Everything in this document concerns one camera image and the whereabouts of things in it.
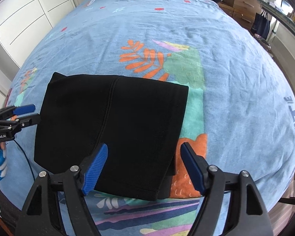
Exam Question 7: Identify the white wardrobe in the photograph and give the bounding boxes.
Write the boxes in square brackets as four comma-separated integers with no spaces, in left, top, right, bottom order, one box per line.
[0,0,75,67]

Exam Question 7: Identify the glass desk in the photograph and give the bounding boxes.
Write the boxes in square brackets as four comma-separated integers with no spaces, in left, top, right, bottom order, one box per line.
[257,0,295,37]

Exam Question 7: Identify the blue patterned bed sheet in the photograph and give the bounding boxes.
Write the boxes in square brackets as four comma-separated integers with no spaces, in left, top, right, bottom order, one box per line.
[0,0,295,235]

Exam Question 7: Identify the left gloved hand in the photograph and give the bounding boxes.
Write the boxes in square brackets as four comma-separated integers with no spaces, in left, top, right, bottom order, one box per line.
[0,142,8,181]

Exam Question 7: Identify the wooden dresser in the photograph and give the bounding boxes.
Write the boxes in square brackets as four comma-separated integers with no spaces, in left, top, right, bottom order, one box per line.
[218,0,261,30]

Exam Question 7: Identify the black pants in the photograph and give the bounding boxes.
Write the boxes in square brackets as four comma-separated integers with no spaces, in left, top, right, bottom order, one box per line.
[34,73,189,201]

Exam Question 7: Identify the dark blue tote bag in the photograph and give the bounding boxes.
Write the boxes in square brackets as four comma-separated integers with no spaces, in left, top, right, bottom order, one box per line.
[250,11,270,39]

